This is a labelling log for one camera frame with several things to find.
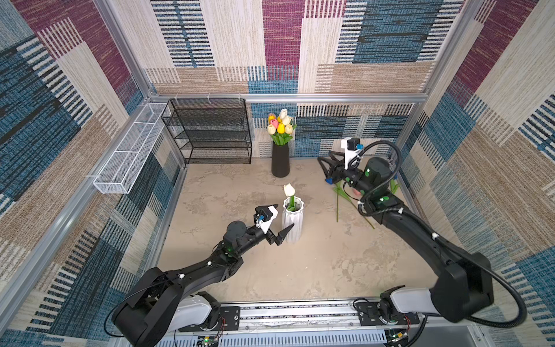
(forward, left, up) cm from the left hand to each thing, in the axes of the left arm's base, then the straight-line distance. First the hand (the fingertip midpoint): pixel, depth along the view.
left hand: (284, 212), depth 76 cm
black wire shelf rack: (+49, +35, -3) cm, 60 cm away
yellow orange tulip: (+41, +5, +10) cm, 43 cm away
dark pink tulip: (-1, -21, +13) cm, 25 cm away
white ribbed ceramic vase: (-2, -4, -1) cm, 4 cm away
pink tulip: (+35, +3, +11) cm, 37 cm away
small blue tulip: (+27, -55, -19) cm, 64 cm away
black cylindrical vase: (+36, +1, -12) cm, 38 cm away
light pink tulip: (+32, -2, +11) cm, 34 cm away
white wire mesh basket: (+8, +53, +13) cm, 56 cm away
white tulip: (+32, +5, +11) cm, 34 cm away
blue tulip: (+21, -27, -17) cm, 38 cm away
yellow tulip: (+34, 0, +10) cm, 35 cm away
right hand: (+14, -14, +12) cm, 23 cm away
